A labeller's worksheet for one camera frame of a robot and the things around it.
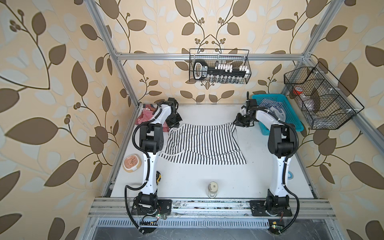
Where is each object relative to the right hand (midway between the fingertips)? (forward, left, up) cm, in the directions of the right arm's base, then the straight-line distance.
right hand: (234, 123), depth 104 cm
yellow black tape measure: (-35, +49, -1) cm, 60 cm away
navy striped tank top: (+13, -35, 0) cm, 37 cm away
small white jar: (-44, +20, +6) cm, 48 cm away
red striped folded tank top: (+13, +65, +1) cm, 66 cm away
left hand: (0, +40, +1) cm, 40 cm away
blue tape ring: (-36, -27, -4) cm, 45 cm away
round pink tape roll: (-27, +66, -1) cm, 71 cm away
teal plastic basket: (+1, -39, +3) cm, 39 cm away
